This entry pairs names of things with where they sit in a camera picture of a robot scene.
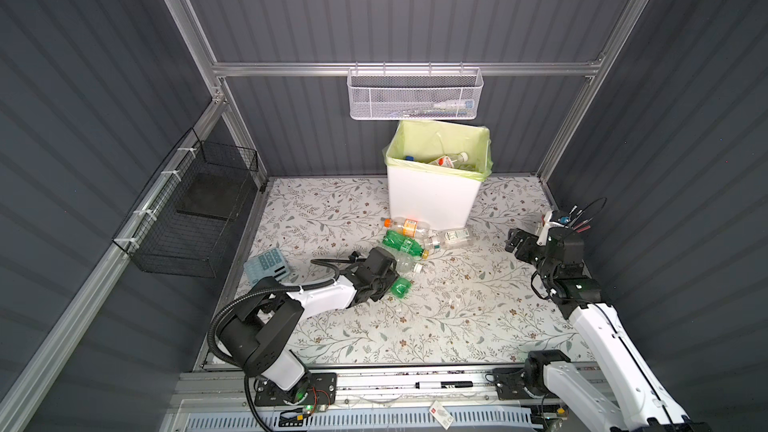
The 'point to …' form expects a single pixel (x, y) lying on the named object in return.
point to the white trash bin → (443, 201)
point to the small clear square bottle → (455, 235)
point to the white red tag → (441, 415)
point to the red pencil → (583, 229)
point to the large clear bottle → (404, 262)
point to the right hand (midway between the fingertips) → (531, 238)
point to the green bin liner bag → (414, 144)
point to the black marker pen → (443, 384)
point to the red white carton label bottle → (450, 160)
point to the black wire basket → (184, 223)
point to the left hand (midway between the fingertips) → (398, 275)
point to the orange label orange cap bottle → (409, 227)
